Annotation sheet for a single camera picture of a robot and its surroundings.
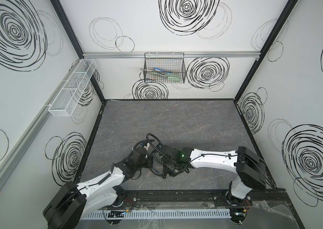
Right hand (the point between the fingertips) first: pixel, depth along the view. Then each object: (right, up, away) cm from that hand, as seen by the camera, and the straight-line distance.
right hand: (166, 158), depth 83 cm
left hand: (-7, 0, +2) cm, 7 cm away
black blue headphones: (-8, -2, -8) cm, 12 cm away
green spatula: (+1, +49, +4) cm, 49 cm away
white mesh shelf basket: (-64, +32, +6) cm, 72 cm away
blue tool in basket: (-4, +54, +8) cm, 55 cm away
